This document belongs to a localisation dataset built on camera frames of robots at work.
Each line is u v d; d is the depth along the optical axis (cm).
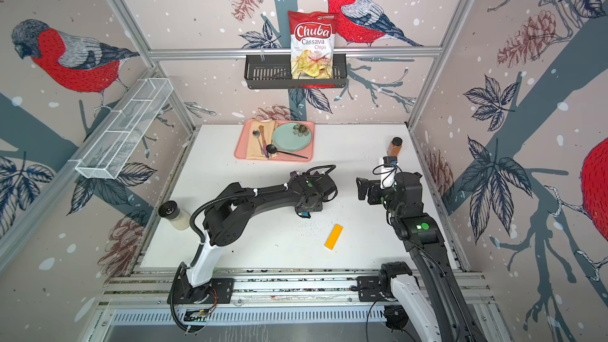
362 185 66
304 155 110
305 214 80
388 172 57
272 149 110
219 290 73
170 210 80
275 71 95
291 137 117
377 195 65
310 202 68
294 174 101
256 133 118
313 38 84
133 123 81
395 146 103
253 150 111
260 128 122
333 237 85
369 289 73
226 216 53
